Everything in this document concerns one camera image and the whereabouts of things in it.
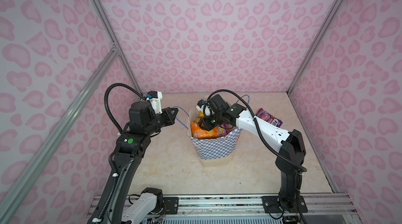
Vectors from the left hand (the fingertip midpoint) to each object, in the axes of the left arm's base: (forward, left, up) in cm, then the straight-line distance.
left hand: (178, 107), depth 66 cm
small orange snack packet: (-4, -9, -15) cm, 18 cm away
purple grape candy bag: (-1, -20, -18) cm, 27 cm away
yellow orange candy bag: (0, -10, -6) cm, 11 cm away
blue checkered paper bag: (-11, -17, -21) cm, 29 cm away
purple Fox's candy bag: (+16, -53, -33) cm, 64 cm away
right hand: (+3, -10, -17) cm, 20 cm away
